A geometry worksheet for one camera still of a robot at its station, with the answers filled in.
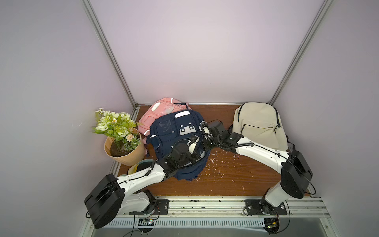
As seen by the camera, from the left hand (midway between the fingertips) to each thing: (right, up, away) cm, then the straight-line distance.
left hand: (199, 147), depth 81 cm
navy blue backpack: (-20, +9, +15) cm, 26 cm away
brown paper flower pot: (-40, -2, 0) cm, 40 cm away
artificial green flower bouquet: (-40, +12, -11) cm, 43 cm away
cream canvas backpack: (+45, +12, +23) cm, 52 cm away
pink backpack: (-28, +26, +35) cm, 52 cm away
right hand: (+2, +7, +3) cm, 8 cm away
